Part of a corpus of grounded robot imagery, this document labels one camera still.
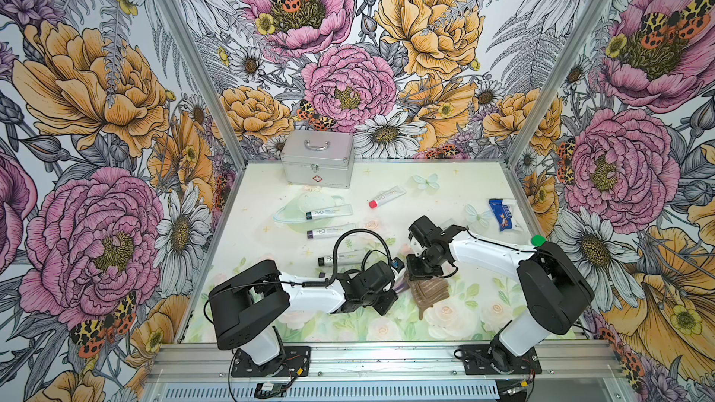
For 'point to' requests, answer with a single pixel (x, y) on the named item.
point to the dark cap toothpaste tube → (348, 258)
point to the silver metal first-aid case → (323, 159)
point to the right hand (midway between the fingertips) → (414, 283)
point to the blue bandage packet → (502, 213)
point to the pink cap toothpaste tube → (387, 196)
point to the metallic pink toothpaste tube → (399, 284)
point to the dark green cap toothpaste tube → (331, 211)
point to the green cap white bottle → (537, 240)
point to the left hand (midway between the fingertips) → (387, 298)
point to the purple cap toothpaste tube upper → (330, 232)
